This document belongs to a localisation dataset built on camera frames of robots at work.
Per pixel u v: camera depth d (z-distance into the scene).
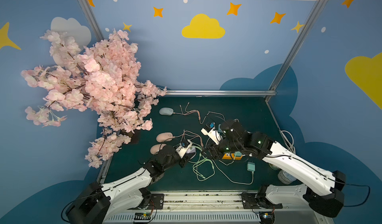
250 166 0.84
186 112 1.12
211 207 0.73
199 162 0.88
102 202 0.41
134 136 0.98
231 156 0.58
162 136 0.97
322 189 0.39
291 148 0.98
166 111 1.11
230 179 0.82
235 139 0.50
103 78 0.44
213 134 0.59
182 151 0.70
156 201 0.75
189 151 0.73
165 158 0.62
